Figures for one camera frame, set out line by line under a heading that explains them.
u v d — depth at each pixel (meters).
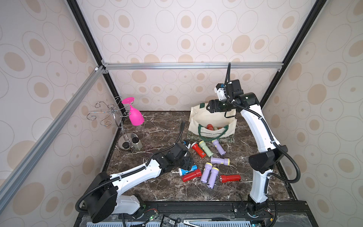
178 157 0.62
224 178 0.82
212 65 1.15
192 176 0.83
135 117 0.85
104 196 0.40
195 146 0.95
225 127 0.83
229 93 0.59
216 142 0.97
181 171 0.83
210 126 1.04
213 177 0.82
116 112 1.13
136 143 0.90
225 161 0.88
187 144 0.73
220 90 0.71
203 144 0.97
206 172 0.85
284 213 0.73
